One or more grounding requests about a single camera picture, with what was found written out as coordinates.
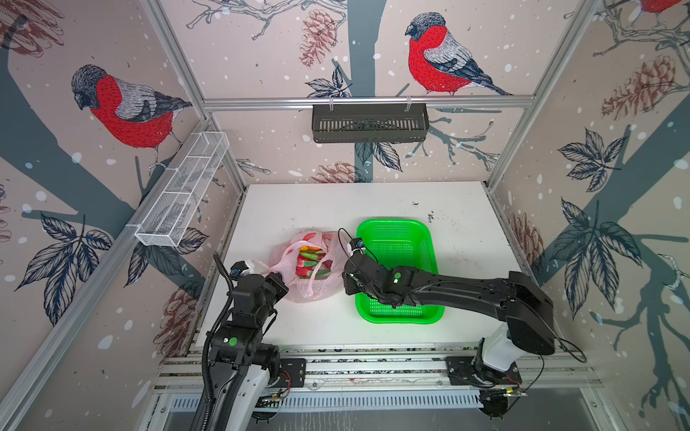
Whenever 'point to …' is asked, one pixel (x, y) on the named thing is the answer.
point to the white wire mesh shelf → (181, 189)
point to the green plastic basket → (397, 242)
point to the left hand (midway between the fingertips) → (287, 267)
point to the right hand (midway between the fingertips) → (344, 271)
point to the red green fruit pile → (308, 256)
